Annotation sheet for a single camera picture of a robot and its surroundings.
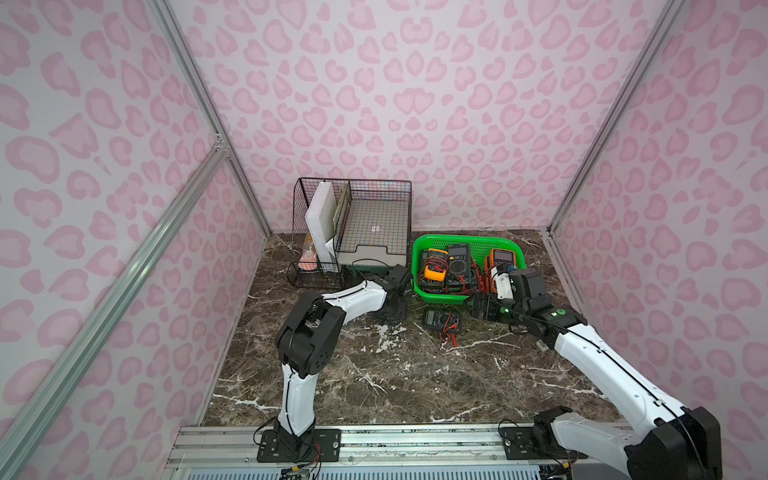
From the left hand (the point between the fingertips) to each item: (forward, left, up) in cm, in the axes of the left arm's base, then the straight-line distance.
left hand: (396, 309), depth 97 cm
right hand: (-7, -21, +15) cm, 27 cm away
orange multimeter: (+14, -34, +9) cm, 38 cm away
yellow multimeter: (+8, -12, +13) cm, 19 cm away
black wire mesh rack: (+15, +32, +3) cm, 35 cm away
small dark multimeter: (-6, -14, +4) cm, 16 cm away
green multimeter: (+11, -20, +8) cm, 24 cm away
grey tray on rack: (+24, +7, +11) cm, 27 cm away
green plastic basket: (+26, -32, +1) cm, 41 cm away
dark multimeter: (+5, -10, +4) cm, 12 cm away
